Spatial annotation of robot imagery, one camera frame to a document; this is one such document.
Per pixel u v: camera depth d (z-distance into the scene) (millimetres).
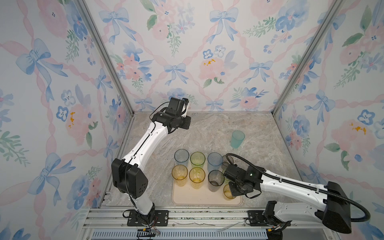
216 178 756
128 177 434
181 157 840
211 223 734
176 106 606
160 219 735
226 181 726
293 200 464
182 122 691
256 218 732
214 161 828
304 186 449
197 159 809
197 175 819
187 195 818
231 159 718
